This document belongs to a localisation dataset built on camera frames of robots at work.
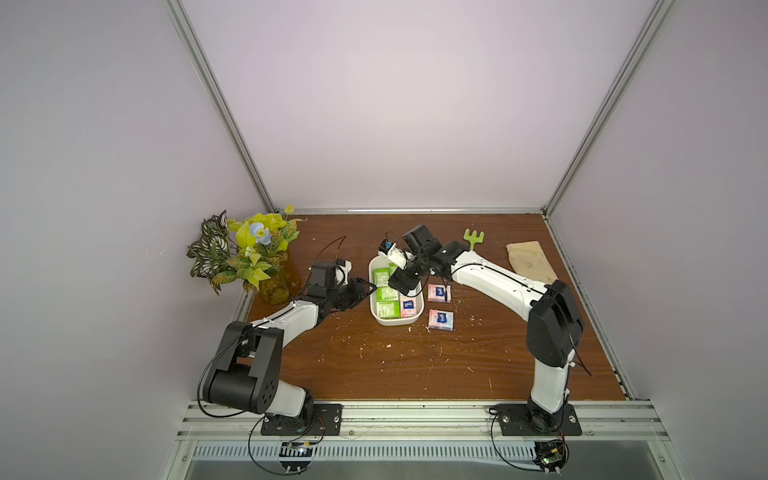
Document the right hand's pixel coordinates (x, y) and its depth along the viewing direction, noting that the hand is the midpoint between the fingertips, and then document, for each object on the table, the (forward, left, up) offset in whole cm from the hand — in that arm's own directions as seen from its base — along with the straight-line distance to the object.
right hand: (398, 266), depth 86 cm
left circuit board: (-44, +25, -16) cm, 53 cm away
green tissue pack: (-4, +4, -11) cm, 12 cm away
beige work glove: (+14, -48, -16) cm, 52 cm away
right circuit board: (-43, -38, -17) cm, 59 cm away
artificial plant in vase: (-1, +41, +8) cm, 42 cm away
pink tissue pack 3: (-7, -3, -11) cm, 14 cm away
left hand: (-5, +6, -6) cm, 10 cm away
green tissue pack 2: (-7, +3, -12) cm, 14 cm away
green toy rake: (+23, -28, -14) cm, 38 cm away
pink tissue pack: (-2, -12, -13) cm, 18 cm away
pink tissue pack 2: (-11, -13, -12) cm, 21 cm away
